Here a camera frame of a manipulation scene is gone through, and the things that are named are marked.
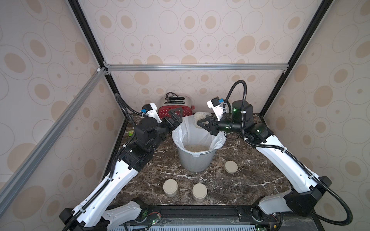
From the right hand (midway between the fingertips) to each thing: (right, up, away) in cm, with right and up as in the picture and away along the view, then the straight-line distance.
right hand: (204, 120), depth 65 cm
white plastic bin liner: (-4, -12, +31) cm, 33 cm away
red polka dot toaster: (-21, +15, +41) cm, 49 cm away
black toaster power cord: (-21, +21, +45) cm, 53 cm away
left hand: (-9, +3, -5) cm, 11 cm away
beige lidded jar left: (-17, -35, +12) cm, 41 cm away
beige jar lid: (+20, -28, +26) cm, 43 cm away
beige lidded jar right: (-1, -37, +10) cm, 38 cm away
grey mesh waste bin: (-3, -24, +16) cm, 29 cm away
